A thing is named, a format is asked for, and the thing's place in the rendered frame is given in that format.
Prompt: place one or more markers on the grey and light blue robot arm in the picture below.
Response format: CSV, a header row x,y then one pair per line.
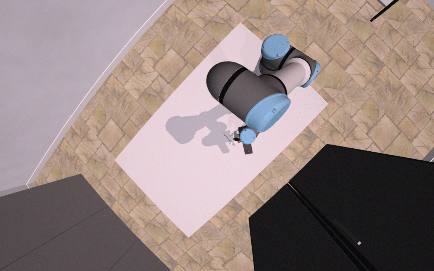
x,y
260,101

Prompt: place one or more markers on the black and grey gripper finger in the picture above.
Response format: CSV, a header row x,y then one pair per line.
x,y
236,136

